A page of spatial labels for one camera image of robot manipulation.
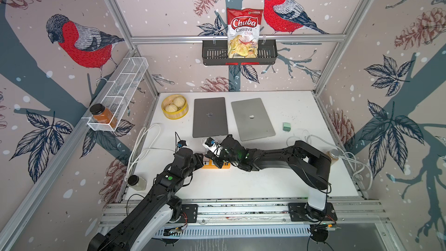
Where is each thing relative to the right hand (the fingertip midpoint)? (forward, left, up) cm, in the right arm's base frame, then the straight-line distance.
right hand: (206, 154), depth 83 cm
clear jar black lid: (-15, +29, 0) cm, 32 cm away
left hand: (+1, +1, 0) cm, 1 cm away
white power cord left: (+10, +39, -9) cm, 41 cm away
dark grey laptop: (+29, +3, -9) cm, 31 cm away
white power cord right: (+5, -73, -8) cm, 73 cm away
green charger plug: (+23, -45, -9) cm, 51 cm away
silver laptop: (+26, -24, -7) cm, 37 cm away
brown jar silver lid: (+1, -61, +2) cm, 61 cm away
